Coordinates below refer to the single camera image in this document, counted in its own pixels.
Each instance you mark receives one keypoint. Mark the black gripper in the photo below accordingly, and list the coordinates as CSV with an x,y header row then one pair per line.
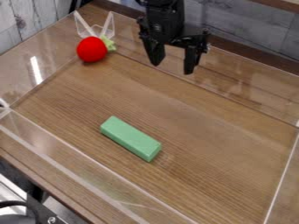
x,y
163,27

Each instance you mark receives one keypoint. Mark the green rectangular block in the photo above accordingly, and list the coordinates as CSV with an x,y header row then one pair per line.
x,y
131,138

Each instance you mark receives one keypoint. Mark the red plush strawberry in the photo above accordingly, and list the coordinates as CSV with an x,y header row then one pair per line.
x,y
94,48

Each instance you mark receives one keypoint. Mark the black metal table leg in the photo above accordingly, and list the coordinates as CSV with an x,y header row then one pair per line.
x,y
22,199

